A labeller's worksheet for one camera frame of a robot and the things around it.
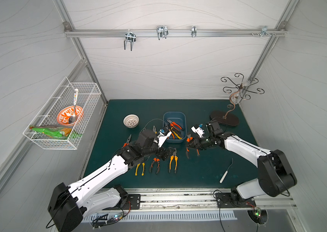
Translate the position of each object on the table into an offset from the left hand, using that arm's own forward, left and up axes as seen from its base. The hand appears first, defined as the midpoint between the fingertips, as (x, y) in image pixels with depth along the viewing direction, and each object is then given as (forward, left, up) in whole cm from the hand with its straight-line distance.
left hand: (168, 146), depth 74 cm
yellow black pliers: (0, +6, +15) cm, 16 cm away
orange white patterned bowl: (+5, +41, +17) cm, 45 cm away
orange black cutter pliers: (+8, -12, -5) cm, 16 cm away
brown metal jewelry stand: (+34, -44, +12) cm, 56 cm away
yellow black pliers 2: (-7, +15, -17) cm, 24 cm away
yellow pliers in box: (+17, -6, -15) cm, 23 cm away
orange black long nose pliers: (-1, +8, -17) cm, 19 cm away
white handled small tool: (-8, -33, -18) cm, 38 cm away
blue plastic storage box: (+32, -8, -16) cm, 37 cm away
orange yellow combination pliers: (+3, -4, -17) cm, 18 cm away
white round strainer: (+28, +28, -16) cm, 43 cm away
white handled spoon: (+5, +44, +15) cm, 47 cm away
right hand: (+4, -11, -9) cm, 15 cm away
